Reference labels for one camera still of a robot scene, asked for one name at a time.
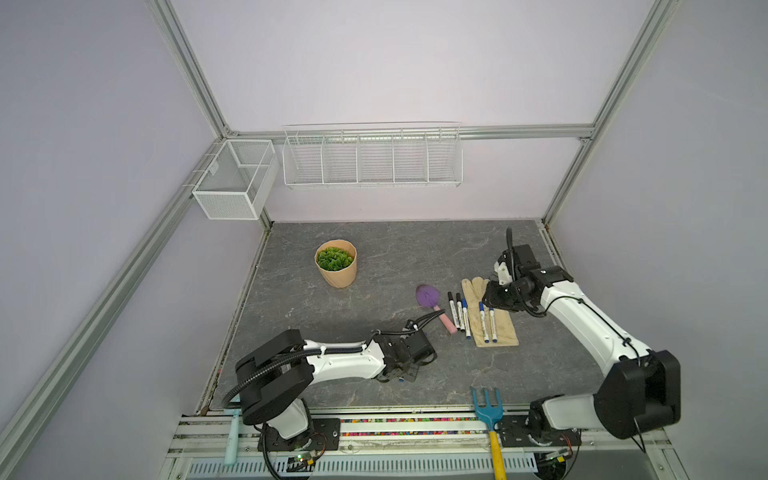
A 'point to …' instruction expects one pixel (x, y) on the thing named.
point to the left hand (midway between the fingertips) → (407, 368)
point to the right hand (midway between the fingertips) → (491, 302)
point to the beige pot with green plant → (336, 261)
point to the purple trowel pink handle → (428, 295)
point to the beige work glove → (473, 291)
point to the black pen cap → (450, 298)
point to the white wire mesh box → (242, 182)
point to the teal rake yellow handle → (492, 414)
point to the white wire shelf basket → (373, 156)
